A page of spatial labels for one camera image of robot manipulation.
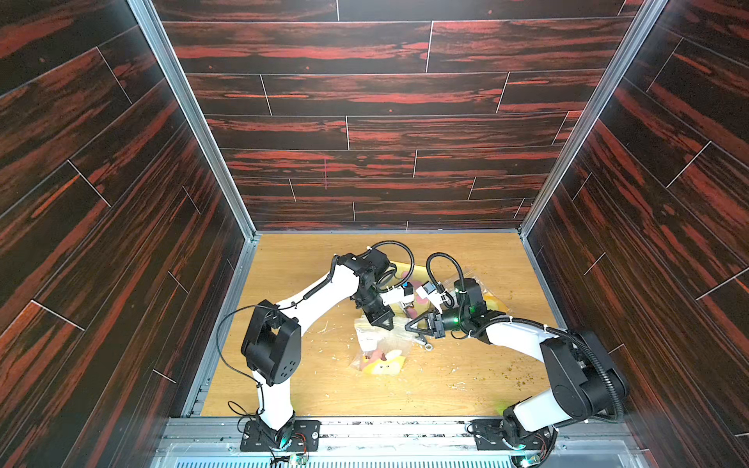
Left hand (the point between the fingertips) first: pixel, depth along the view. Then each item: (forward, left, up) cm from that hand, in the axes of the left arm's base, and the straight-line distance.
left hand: (390, 325), depth 81 cm
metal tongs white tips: (-2, -12, -11) cm, 16 cm away
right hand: (+1, -5, -1) cm, 5 cm away
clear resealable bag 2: (+5, -16, +12) cm, 20 cm away
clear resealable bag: (-6, +2, -5) cm, 8 cm away
